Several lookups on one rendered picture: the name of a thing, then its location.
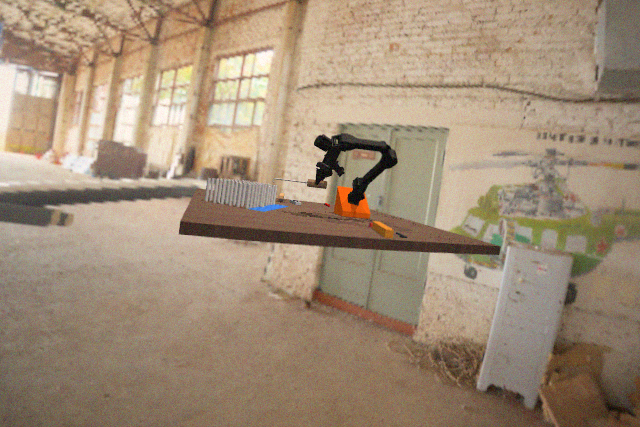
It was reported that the blue tape strip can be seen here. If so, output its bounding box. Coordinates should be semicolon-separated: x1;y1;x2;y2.
250;204;288;212

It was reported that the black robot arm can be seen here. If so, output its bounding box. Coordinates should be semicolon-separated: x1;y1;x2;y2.
314;133;398;206

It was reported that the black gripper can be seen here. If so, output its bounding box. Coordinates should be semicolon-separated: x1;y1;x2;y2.
315;153;337;185

